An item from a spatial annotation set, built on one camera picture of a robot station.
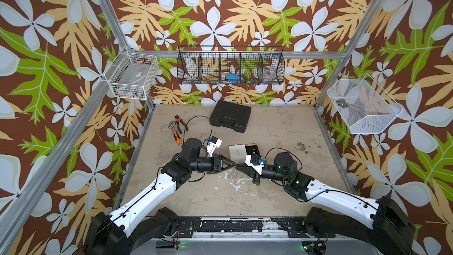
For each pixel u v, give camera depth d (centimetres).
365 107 82
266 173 64
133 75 86
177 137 103
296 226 74
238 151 94
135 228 45
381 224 41
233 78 93
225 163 71
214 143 69
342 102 86
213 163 63
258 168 62
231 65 99
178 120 111
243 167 62
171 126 110
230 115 114
